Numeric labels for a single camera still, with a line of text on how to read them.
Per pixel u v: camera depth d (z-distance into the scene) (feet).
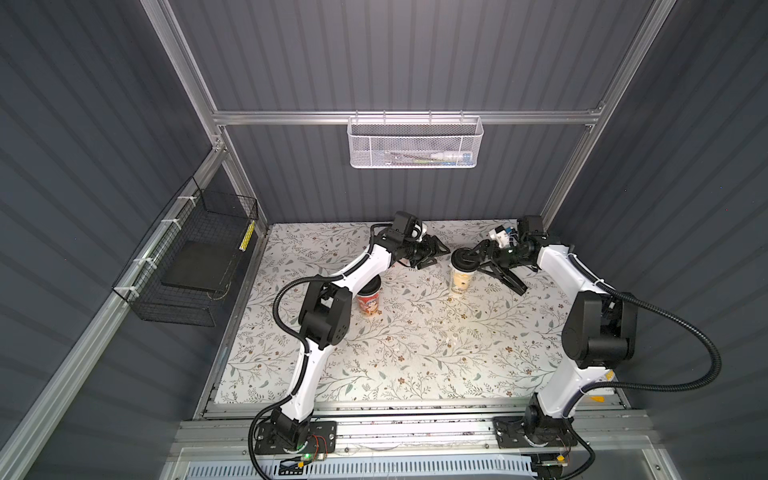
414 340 2.98
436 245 2.79
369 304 2.84
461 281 3.01
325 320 1.90
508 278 3.35
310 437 2.39
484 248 2.70
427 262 2.84
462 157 2.93
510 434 2.41
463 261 2.85
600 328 1.61
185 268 2.36
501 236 2.84
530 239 2.41
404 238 2.54
